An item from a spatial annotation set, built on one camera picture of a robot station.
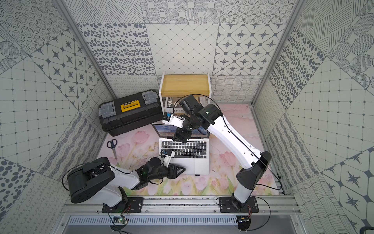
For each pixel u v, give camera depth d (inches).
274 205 29.7
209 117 18.5
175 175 28.9
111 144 37.8
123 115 36.2
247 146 17.1
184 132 23.7
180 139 23.8
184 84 33.8
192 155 33.5
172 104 36.6
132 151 36.7
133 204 28.9
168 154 30.1
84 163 34.6
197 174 33.0
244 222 28.4
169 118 22.9
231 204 26.0
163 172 28.7
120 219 27.6
